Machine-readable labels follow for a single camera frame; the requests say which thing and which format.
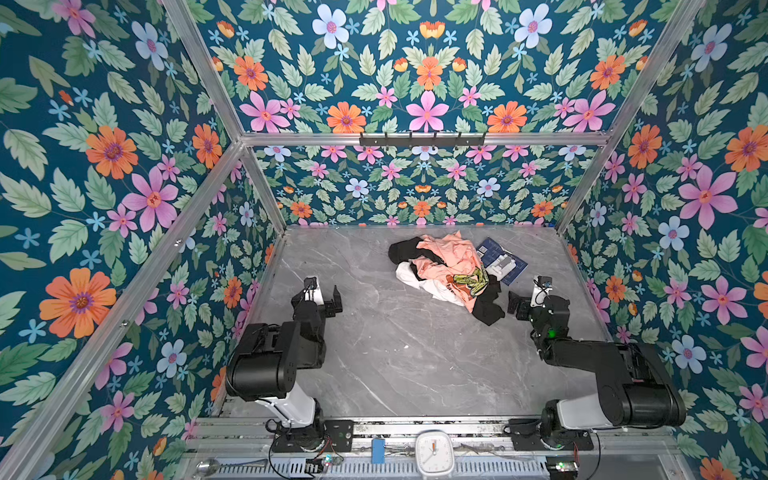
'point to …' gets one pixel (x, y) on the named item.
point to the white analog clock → (435, 452)
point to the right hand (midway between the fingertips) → (527, 291)
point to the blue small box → (378, 451)
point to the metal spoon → (208, 467)
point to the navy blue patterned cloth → (490, 249)
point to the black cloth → (487, 307)
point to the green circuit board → (328, 458)
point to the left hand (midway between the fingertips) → (321, 280)
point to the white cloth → (436, 289)
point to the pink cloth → (451, 255)
